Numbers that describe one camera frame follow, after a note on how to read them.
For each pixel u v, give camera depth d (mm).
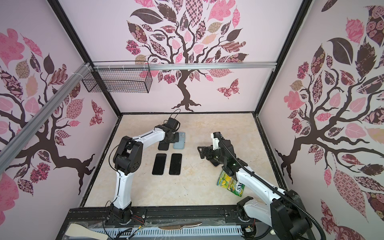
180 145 997
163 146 991
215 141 740
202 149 724
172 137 855
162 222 726
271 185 462
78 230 700
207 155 726
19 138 527
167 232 697
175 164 924
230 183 817
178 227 712
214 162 919
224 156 644
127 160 559
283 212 404
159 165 928
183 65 929
